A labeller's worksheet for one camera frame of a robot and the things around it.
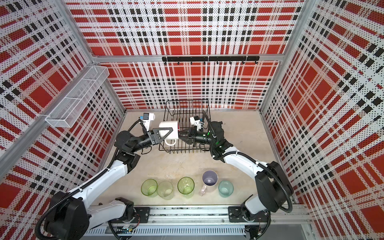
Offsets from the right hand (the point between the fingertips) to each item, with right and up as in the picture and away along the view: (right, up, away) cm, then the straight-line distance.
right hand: (175, 136), depth 67 cm
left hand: (-1, +2, -1) cm, 2 cm away
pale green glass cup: (-7, -30, +12) cm, 33 cm away
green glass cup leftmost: (-17, -30, +15) cm, 38 cm away
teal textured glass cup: (+26, -31, +16) cm, 43 cm away
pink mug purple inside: (+17, -25, +17) cm, 35 cm away
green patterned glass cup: (+4, -28, +13) cm, 31 cm away
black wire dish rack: (-4, +16, +49) cm, 52 cm away
